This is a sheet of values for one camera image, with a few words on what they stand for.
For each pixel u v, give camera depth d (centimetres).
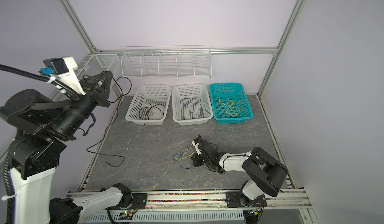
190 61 105
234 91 119
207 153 69
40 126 30
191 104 115
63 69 33
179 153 90
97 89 36
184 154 87
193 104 115
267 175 44
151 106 112
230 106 111
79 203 48
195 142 81
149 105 115
